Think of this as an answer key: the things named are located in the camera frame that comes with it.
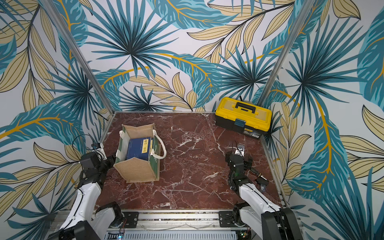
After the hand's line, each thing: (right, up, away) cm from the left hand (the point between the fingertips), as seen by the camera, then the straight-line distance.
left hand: (112, 156), depth 83 cm
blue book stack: (+15, +4, +1) cm, 16 cm away
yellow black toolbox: (+78, +23, +12) cm, 82 cm away
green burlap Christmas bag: (+16, -5, -8) cm, 19 cm away
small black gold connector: (+84, -13, +4) cm, 85 cm away
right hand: (+73, +1, +2) cm, 73 cm away
